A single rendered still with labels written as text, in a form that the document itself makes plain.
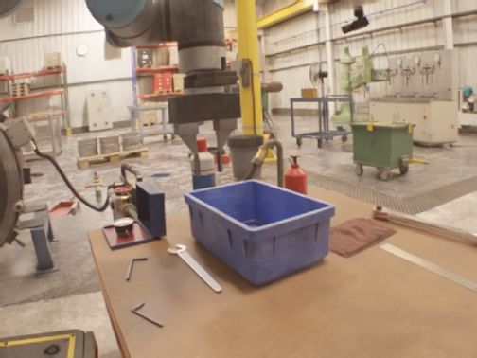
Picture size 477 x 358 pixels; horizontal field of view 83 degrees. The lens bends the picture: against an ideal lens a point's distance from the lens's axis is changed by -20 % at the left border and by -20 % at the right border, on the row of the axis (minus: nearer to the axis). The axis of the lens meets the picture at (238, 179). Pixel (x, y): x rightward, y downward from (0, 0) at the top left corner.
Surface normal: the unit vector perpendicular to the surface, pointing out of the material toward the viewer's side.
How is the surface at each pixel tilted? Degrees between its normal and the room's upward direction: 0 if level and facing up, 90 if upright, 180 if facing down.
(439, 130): 90
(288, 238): 90
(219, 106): 90
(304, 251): 90
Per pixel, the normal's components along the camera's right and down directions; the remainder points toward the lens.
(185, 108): 0.51, 0.17
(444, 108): 0.24, 0.21
